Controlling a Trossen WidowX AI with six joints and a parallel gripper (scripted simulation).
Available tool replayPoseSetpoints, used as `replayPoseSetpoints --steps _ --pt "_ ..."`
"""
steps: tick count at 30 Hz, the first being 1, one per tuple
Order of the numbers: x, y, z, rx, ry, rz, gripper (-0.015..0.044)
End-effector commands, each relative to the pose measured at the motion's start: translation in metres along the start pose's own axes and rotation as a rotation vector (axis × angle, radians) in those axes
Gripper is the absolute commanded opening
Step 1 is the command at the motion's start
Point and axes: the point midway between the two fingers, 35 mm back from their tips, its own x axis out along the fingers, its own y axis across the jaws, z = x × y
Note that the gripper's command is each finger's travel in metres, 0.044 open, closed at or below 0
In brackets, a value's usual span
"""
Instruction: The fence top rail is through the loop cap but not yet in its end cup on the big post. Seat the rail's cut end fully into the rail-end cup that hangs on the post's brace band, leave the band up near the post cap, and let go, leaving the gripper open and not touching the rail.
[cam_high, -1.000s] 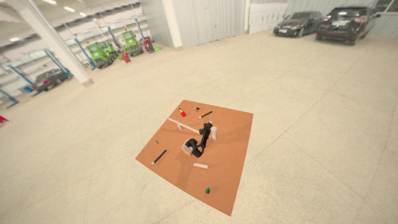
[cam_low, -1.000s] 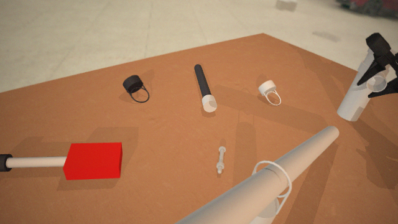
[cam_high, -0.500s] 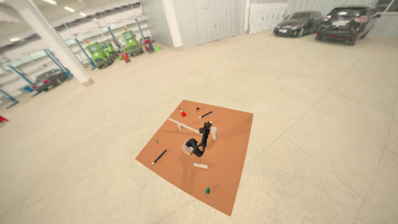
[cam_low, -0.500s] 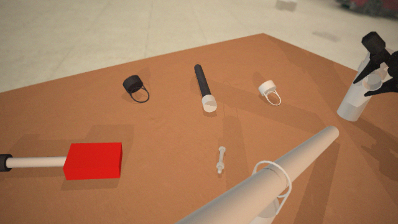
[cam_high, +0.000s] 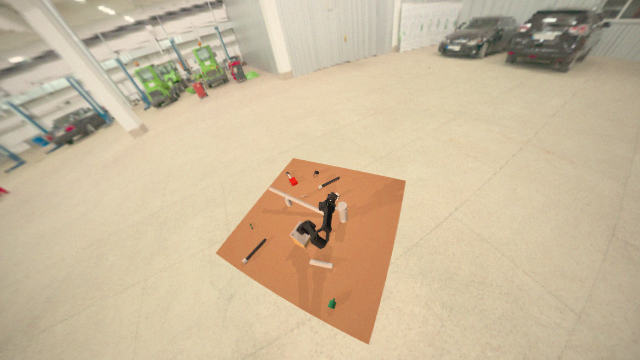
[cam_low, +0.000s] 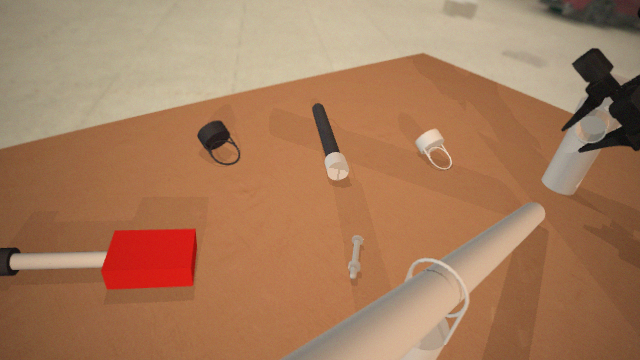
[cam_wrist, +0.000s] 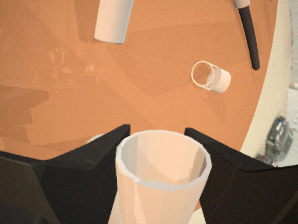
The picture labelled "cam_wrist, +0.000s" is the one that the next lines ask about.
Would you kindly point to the grey cylinder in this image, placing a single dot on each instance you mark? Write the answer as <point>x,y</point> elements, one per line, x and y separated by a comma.
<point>115,215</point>

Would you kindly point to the beige open-topped cup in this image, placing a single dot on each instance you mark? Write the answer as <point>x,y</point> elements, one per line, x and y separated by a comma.
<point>160,177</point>

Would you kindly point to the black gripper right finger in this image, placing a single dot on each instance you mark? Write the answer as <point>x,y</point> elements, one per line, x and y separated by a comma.
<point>242,190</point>

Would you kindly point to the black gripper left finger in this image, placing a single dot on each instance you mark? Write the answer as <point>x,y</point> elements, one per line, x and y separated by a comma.
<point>78,187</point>

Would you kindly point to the white fence top rail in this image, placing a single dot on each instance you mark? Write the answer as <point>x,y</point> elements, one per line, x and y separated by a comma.
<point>112,21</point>

